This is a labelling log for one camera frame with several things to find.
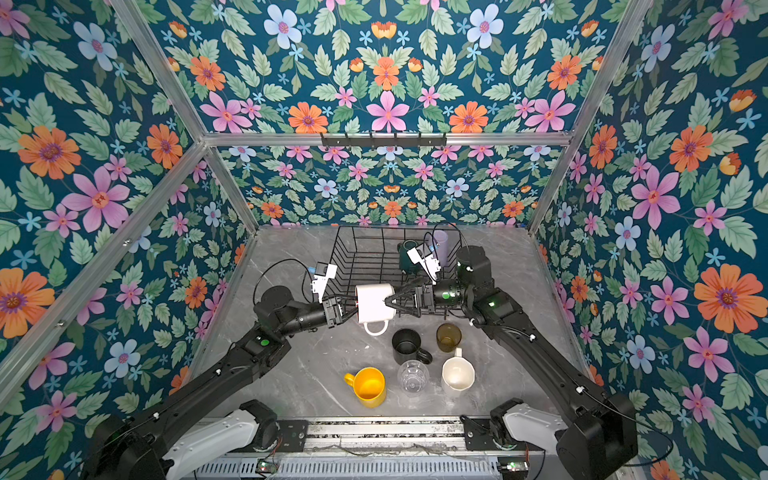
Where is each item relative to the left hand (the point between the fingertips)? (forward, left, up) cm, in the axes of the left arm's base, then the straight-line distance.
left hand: (367, 301), depth 64 cm
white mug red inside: (-3, -1, +3) cm, 4 cm away
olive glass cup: (+3, -21, -28) cm, 35 cm away
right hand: (0, -6, +1) cm, 6 cm away
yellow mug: (-10, +2, -30) cm, 31 cm away
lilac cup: (+32, -22, -17) cm, 42 cm away
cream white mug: (-9, -22, -26) cm, 36 cm away
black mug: (+1, -8, -29) cm, 30 cm away
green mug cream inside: (+26, -10, -22) cm, 36 cm away
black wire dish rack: (+39, +4, -31) cm, 50 cm away
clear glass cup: (-8, -10, -30) cm, 33 cm away
